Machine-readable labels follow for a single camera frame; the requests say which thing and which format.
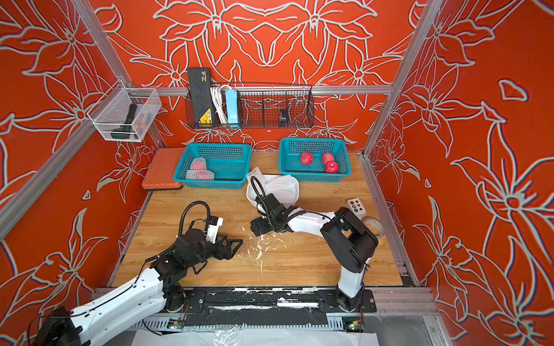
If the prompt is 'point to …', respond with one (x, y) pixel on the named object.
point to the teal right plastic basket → (290, 163)
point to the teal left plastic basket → (229, 163)
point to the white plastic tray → (252, 194)
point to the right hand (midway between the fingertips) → (254, 226)
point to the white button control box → (356, 206)
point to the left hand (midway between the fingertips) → (236, 239)
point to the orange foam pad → (161, 174)
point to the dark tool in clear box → (127, 129)
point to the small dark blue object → (283, 116)
